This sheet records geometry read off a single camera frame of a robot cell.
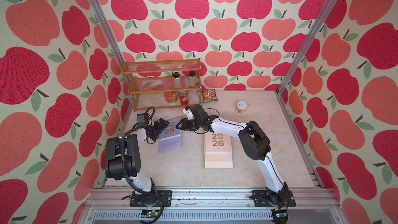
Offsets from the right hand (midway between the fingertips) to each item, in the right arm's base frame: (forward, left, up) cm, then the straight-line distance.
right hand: (177, 129), depth 91 cm
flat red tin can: (+28, +11, -2) cm, 30 cm away
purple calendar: (-4, +4, -5) cm, 7 cm away
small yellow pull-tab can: (+24, -40, -2) cm, 47 cm away
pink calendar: (-10, -25, -2) cm, 27 cm away
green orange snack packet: (+35, -17, -5) cm, 39 cm away
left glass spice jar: (+29, +4, +18) cm, 34 cm away
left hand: (+2, +8, -3) cm, 9 cm away
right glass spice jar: (+30, -6, +15) cm, 34 cm away
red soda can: (+24, 0, +2) cm, 24 cm away
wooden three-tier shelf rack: (+37, +17, +2) cm, 41 cm away
